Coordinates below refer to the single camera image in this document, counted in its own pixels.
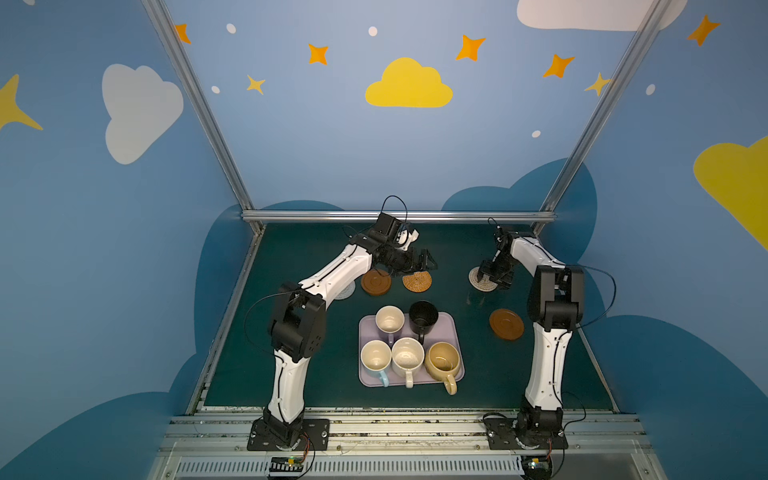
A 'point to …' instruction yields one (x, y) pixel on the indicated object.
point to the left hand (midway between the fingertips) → (425, 265)
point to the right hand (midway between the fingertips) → (488, 279)
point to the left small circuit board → (286, 464)
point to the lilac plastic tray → (447, 329)
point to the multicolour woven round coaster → (485, 284)
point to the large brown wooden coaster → (376, 282)
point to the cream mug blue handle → (376, 355)
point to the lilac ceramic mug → (390, 321)
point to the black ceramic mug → (422, 316)
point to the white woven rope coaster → (347, 292)
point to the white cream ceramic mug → (407, 357)
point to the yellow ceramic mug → (442, 362)
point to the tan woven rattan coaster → (417, 282)
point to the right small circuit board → (537, 467)
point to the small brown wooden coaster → (506, 324)
